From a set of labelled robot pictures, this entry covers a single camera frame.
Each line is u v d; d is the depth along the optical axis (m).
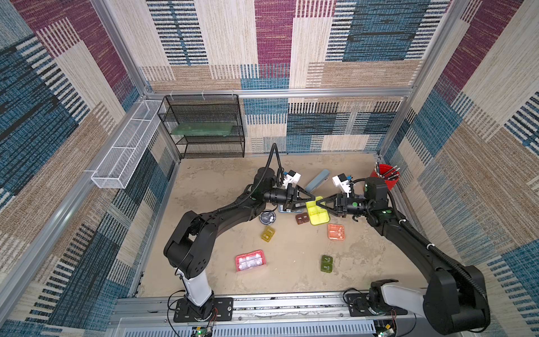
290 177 0.78
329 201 0.72
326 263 0.83
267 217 0.96
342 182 0.73
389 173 0.94
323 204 0.73
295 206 0.76
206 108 1.01
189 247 0.48
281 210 0.76
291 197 0.70
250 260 0.84
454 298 0.40
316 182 1.04
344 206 0.67
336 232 0.92
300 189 0.72
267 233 0.89
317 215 0.73
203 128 0.95
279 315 0.73
